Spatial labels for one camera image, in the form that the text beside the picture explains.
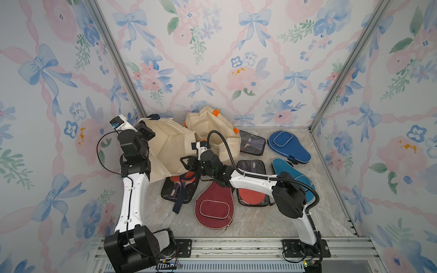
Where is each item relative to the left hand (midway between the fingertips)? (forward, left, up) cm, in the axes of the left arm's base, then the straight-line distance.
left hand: (145, 119), depth 72 cm
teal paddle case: (0, -66, -35) cm, 75 cm away
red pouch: (-25, -29, -34) cm, 51 cm away
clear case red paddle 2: (-19, -46, -36) cm, 62 cm away
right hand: (-6, -12, -21) cm, 24 cm away
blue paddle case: (+15, -74, -34) cm, 83 cm away
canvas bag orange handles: (+23, -21, -23) cm, 38 cm away
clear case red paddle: (-13, -6, -35) cm, 38 cm away
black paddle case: (+16, -52, -36) cm, 65 cm away
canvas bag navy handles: (-16, -12, -35) cm, 40 cm away
